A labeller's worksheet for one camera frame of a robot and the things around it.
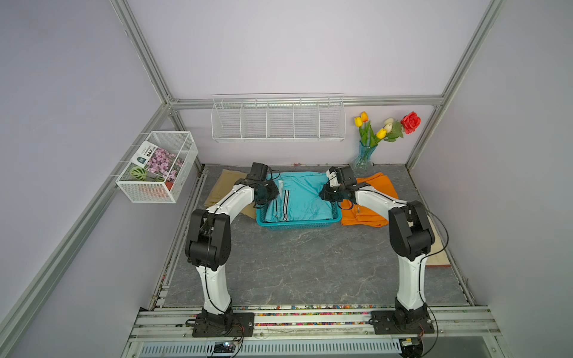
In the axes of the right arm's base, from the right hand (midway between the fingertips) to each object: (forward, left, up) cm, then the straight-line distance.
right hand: (319, 191), depth 100 cm
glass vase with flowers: (+19, -24, -2) cm, 30 cm away
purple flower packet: (-9, +59, +28) cm, 65 cm away
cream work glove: (-29, -45, -7) cm, 54 cm away
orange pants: (-9, -15, -6) cm, 18 cm away
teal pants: (-3, +9, 0) cm, 10 cm away
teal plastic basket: (-15, +10, -3) cm, 18 cm away
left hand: (-3, +19, +3) cm, 19 cm away
